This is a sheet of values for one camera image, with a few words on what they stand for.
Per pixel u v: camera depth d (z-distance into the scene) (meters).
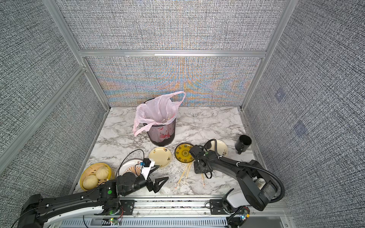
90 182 0.77
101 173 0.78
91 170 0.83
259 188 0.43
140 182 0.63
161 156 0.92
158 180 0.63
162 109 0.92
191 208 0.75
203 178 0.83
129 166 0.88
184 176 0.84
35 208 0.46
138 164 0.63
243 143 0.90
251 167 0.47
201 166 0.63
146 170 0.63
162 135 0.86
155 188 0.63
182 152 0.93
